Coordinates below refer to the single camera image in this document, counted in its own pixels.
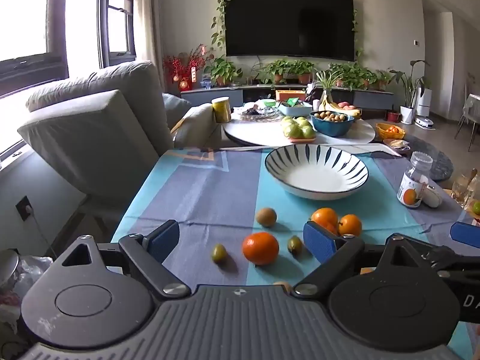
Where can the clear plastic pill bottle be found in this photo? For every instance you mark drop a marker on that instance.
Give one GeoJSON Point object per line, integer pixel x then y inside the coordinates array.
{"type": "Point", "coordinates": [412, 191]}

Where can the grey television cabinet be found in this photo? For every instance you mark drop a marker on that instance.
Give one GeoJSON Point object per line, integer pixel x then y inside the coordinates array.
{"type": "Point", "coordinates": [225, 95]}

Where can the striped white ceramic bowl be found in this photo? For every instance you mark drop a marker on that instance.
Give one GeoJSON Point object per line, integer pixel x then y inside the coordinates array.
{"type": "Point", "coordinates": [318, 183]}

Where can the black flat television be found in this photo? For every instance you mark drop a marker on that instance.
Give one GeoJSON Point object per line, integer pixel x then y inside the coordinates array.
{"type": "Point", "coordinates": [288, 18]}

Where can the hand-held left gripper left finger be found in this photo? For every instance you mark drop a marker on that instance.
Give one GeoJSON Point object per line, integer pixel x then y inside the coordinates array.
{"type": "Point", "coordinates": [165, 240]}

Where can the gold tin can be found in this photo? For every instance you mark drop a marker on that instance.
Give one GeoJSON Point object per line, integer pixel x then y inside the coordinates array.
{"type": "Point", "coordinates": [221, 110]}

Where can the orange box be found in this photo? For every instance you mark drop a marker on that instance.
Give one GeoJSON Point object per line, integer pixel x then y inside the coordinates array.
{"type": "Point", "coordinates": [289, 95]}

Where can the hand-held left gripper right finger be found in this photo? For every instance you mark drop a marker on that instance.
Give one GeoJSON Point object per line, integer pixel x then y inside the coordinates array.
{"type": "Point", "coordinates": [318, 242]}

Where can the dining chair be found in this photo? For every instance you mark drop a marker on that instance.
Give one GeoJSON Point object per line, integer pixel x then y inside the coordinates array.
{"type": "Point", "coordinates": [468, 116]}

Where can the dark framed window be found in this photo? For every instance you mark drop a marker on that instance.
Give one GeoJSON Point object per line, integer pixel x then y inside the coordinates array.
{"type": "Point", "coordinates": [56, 67]}

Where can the small orange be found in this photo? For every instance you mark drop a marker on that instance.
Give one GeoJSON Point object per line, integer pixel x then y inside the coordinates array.
{"type": "Point", "coordinates": [323, 217]}
{"type": "Point", "coordinates": [350, 225]}

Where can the clear plastic bag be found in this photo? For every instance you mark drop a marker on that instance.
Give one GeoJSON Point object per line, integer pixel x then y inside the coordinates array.
{"type": "Point", "coordinates": [26, 273]}

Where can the brown kiwi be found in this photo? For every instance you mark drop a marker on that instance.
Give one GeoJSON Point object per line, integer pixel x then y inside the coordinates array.
{"type": "Point", "coordinates": [266, 217]}

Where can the bunch of yellow bananas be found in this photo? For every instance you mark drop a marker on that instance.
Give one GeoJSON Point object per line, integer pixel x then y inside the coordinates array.
{"type": "Point", "coordinates": [332, 105]}

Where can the small green fruit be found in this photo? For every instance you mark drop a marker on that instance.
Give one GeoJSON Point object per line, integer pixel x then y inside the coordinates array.
{"type": "Point", "coordinates": [294, 245]}
{"type": "Point", "coordinates": [219, 253]}

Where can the orange fruit tray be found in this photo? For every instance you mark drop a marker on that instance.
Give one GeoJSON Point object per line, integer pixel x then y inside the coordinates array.
{"type": "Point", "coordinates": [302, 140]}

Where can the beige curtain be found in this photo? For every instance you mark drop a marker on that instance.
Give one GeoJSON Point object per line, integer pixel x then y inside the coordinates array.
{"type": "Point", "coordinates": [148, 26]}

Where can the potted green plant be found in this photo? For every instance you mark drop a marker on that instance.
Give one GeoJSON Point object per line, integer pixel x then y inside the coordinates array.
{"type": "Point", "coordinates": [303, 69]}
{"type": "Point", "coordinates": [276, 69]}

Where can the blue fruit bowl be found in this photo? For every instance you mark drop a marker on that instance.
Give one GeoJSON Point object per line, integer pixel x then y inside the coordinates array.
{"type": "Point", "coordinates": [332, 129]}

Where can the glass plate with snacks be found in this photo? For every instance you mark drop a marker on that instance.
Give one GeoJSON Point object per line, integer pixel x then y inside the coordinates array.
{"type": "Point", "coordinates": [255, 112]}

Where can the light blue rectangular tray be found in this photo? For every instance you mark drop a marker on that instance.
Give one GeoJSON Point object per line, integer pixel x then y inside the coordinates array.
{"type": "Point", "coordinates": [296, 111]}

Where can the red plant pot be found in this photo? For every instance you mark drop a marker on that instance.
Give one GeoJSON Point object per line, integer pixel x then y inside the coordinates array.
{"type": "Point", "coordinates": [393, 116]}

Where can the tall plant in white pot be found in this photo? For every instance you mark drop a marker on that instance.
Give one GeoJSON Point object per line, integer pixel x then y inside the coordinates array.
{"type": "Point", "coordinates": [408, 86]}

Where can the pink snack dish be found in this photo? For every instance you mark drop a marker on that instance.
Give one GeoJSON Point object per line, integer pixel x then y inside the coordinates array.
{"type": "Point", "coordinates": [397, 146]}

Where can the large orange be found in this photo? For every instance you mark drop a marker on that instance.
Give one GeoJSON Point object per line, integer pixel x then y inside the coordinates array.
{"type": "Point", "coordinates": [260, 248]}

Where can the pile of small mandarins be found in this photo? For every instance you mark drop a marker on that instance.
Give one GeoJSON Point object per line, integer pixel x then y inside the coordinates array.
{"type": "Point", "coordinates": [392, 129]}

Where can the green apple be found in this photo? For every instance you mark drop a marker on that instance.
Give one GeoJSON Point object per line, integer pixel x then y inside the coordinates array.
{"type": "Point", "coordinates": [303, 121]}
{"type": "Point", "coordinates": [288, 121]}
{"type": "Point", "coordinates": [293, 131]}
{"type": "Point", "coordinates": [308, 132]}

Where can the grey sofa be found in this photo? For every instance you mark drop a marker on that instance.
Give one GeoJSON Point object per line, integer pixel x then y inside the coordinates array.
{"type": "Point", "coordinates": [93, 127]}

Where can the row of potted plants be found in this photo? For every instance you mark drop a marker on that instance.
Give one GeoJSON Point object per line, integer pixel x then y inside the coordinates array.
{"type": "Point", "coordinates": [360, 75]}

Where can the red berry decoration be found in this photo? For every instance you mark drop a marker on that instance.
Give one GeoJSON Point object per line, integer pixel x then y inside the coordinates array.
{"type": "Point", "coordinates": [183, 63]}

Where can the green trailing vine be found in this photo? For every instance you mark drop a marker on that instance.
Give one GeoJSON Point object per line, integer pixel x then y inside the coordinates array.
{"type": "Point", "coordinates": [219, 18]}

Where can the white plastic bottle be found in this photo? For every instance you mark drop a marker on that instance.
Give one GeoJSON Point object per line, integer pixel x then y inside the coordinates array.
{"type": "Point", "coordinates": [433, 197]}

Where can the green snack packet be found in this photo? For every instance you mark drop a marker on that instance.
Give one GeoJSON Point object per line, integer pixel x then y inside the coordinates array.
{"type": "Point", "coordinates": [293, 102]}

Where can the clear glass jar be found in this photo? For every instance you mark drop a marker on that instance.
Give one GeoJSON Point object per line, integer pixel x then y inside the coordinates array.
{"type": "Point", "coordinates": [462, 191]}

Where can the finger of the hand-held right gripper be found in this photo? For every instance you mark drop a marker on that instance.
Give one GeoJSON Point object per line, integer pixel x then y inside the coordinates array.
{"type": "Point", "coordinates": [453, 260]}
{"type": "Point", "coordinates": [465, 230]}

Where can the spider plant in vase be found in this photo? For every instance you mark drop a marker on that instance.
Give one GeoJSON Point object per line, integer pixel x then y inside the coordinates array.
{"type": "Point", "coordinates": [330, 80]}

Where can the orange plastic basket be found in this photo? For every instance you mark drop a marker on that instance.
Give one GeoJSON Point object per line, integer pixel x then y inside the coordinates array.
{"type": "Point", "coordinates": [390, 135]}

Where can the black wall outlet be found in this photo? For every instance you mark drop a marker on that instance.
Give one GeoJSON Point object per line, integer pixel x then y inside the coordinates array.
{"type": "Point", "coordinates": [24, 208]}

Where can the pile of brown longans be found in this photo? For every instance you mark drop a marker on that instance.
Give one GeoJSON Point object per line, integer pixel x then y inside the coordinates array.
{"type": "Point", "coordinates": [330, 116]}

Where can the potted pothos plant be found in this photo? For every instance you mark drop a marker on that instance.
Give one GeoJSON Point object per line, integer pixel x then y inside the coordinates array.
{"type": "Point", "coordinates": [221, 69]}

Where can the round white table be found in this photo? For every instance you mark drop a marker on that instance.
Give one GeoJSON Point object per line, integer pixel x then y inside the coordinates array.
{"type": "Point", "coordinates": [255, 133]}

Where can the blue patterned tablecloth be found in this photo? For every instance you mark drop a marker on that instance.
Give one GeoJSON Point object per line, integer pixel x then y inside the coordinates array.
{"type": "Point", "coordinates": [210, 195]}

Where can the dark marble round table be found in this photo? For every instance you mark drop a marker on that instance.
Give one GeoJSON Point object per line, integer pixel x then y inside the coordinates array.
{"type": "Point", "coordinates": [438, 157]}

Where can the grey pillow with orange trim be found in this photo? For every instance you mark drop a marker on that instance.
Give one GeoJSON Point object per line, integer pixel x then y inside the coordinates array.
{"type": "Point", "coordinates": [195, 127]}

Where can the pink peach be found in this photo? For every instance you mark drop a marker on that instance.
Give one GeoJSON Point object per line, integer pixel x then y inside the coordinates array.
{"type": "Point", "coordinates": [345, 105]}

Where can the grey throw pillow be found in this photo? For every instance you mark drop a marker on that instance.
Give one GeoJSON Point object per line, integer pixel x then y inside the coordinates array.
{"type": "Point", "coordinates": [176, 108]}

